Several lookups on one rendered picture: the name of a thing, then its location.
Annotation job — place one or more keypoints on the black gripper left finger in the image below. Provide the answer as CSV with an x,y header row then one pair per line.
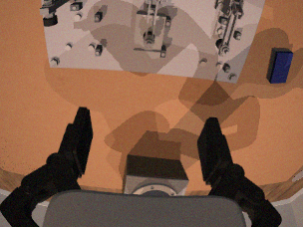
x,y
60,173

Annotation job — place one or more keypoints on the black toggle clamp with red handle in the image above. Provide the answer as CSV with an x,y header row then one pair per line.
x,y
48,9

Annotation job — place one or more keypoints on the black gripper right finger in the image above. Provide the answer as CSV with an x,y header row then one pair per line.
x,y
219,170

